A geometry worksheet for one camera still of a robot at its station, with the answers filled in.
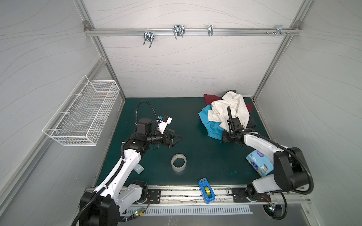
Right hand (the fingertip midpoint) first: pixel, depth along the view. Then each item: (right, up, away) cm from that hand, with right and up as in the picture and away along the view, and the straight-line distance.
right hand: (226, 133), depth 92 cm
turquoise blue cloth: (-8, +2, +1) cm, 8 cm away
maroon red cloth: (-7, +25, +25) cm, 36 cm away
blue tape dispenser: (-17, -26, -22) cm, 38 cm away
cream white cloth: (-5, +13, -1) cm, 14 cm away
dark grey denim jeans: (+22, +6, +10) cm, 25 cm away
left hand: (-31, +3, -18) cm, 36 cm away
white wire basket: (-80, +10, -25) cm, 85 cm away
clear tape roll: (-33, -13, -7) cm, 36 cm away
